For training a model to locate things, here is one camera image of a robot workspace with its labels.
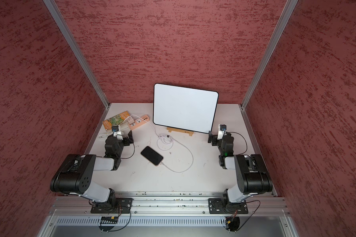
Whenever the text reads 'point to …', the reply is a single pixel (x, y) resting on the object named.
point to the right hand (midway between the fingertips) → (216, 132)
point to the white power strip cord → (103, 135)
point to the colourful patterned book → (115, 120)
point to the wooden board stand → (170, 129)
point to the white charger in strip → (130, 121)
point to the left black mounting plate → (123, 206)
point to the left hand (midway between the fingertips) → (124, 133)
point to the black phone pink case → (152, 155)
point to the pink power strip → (139, 121)
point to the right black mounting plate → (217, 206)
